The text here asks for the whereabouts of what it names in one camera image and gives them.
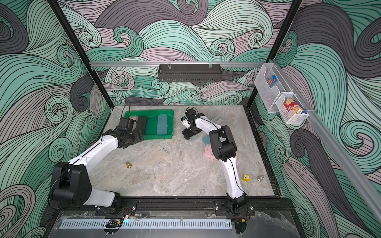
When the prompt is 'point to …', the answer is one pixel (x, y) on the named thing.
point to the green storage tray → (152, 118)
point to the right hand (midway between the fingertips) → (193, 134)
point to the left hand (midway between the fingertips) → (136, 137)
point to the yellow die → (246, 178)
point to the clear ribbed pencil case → (162, 124)
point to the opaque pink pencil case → (208, 152)
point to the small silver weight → (260, 178)
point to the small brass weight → (128, 165)
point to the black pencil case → (142, 124)
